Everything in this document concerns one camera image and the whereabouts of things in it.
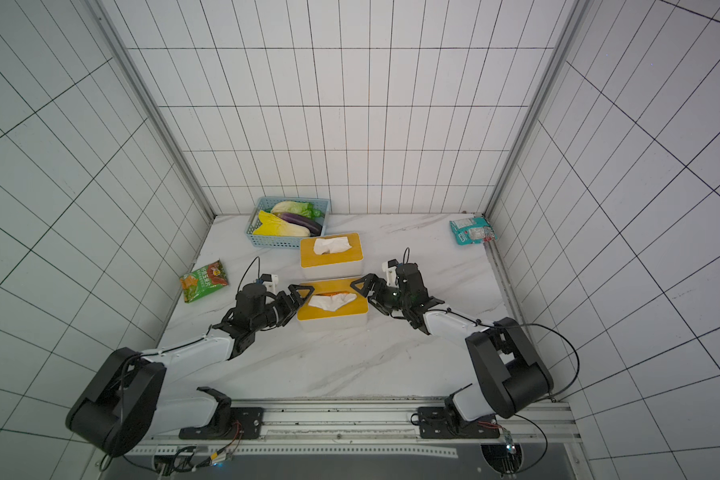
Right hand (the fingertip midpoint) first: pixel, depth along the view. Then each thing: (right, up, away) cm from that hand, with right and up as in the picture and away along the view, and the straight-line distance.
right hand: (348, 293), depth 84 cm
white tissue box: (-1, +6, +11) cm, 13 cm away
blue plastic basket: (-35, +30, +34) cm, 58 cm away
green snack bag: (-49, +2, +13) cm, 51 cm away
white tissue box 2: (+1, -8, -1) cm, 8 cm away
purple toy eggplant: (-14, +20, +26) cm, 36 cm away
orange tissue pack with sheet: (-6, +14, +8) cm, 17 cm away
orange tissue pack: (-5, -2, +1) cm, 6 cm away
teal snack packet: (+46, +19, +26) cm, 56 cm away
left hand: (-13, -3, +3) cm, 13 cm away
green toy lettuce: (-22, +28, +29) cm, 46 cm away
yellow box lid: (+3, -3, -3) cm, 5 cm away
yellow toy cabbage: (-28, +21, +20) cm, 40 cm away
